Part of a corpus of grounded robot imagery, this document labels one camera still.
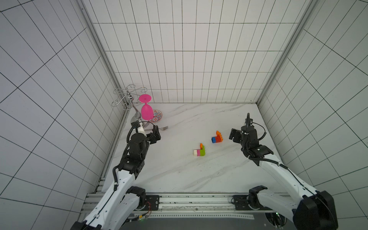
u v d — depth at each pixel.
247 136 0.61
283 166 0.49
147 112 0.93
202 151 0.89
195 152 0.88
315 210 0.38
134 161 0.56
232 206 0.72
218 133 0.99
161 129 1.03
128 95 0.85
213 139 0.95
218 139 0.95
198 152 0.88
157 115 1.10
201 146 0.94
